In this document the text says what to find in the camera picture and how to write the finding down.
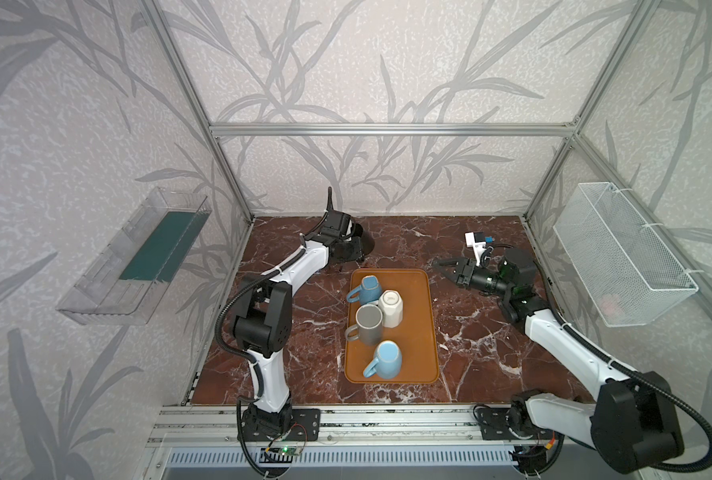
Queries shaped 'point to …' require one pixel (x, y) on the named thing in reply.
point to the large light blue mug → (387, 363)
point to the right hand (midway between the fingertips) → (436, 258)
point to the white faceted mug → (391, 305)
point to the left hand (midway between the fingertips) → (364, 241)
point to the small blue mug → (368, 292)
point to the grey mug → (369, 328)
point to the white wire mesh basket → (630, 274)
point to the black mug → (367, 239)
